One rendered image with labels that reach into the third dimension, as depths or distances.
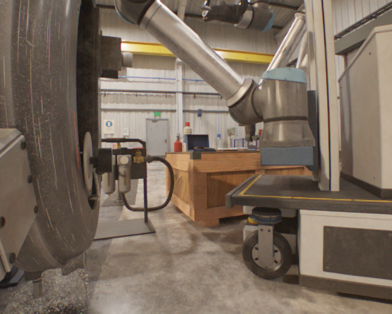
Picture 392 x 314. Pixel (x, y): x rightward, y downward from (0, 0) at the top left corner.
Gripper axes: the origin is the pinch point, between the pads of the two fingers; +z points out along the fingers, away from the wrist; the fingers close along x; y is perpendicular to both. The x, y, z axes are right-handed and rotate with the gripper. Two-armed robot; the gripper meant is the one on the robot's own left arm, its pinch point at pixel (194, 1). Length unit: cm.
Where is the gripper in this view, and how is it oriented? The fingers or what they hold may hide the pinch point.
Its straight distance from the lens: 100.1
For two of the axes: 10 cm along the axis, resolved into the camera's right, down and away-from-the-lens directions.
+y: -3.4, 0.1, 9.4
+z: -9.4, 0.2, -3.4
